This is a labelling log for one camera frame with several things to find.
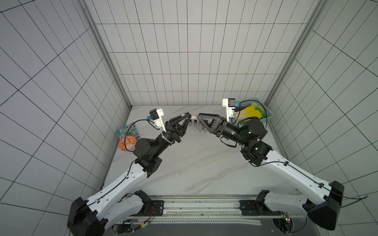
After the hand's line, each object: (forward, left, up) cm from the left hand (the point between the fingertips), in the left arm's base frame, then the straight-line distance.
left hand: (190, 117), depth 56 cm
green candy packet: (+21, +42, -41) cm, 62 cm away
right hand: (-4, -1, +1) cm, 4 cm away
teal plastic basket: (+33, -57, -36) cm, 75 cm away
